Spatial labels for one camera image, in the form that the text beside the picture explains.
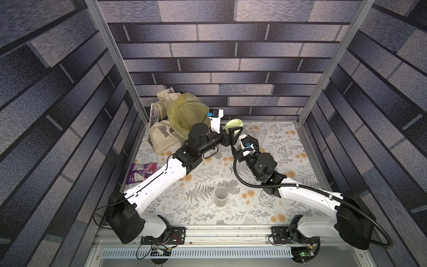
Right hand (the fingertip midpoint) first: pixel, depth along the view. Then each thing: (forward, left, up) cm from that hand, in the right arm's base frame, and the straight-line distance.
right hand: (240, 136), depth 75 cm
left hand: (-3, +2, +10) cm, 10 cm away
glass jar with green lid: (-6, +2, +1) cm, 7 cm away
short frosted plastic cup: (-17, +9, -27) cm, 33 cm away
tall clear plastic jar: (+11, -14, -15) cm, 23 cm away
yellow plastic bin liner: (+22, +30, -4) cm, 37 cm away
